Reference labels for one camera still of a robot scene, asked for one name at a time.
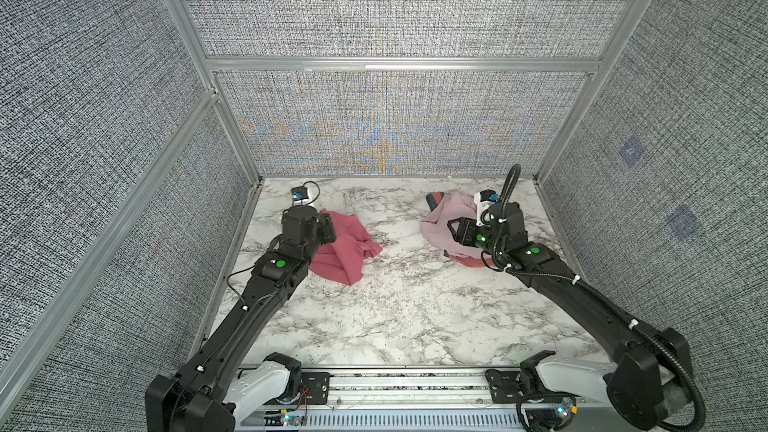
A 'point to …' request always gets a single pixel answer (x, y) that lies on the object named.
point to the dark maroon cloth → (433, 199)
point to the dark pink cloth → (342, 259)
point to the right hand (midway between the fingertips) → (454, 221)
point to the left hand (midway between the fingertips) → (326, 215)
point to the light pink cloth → (436, 233)
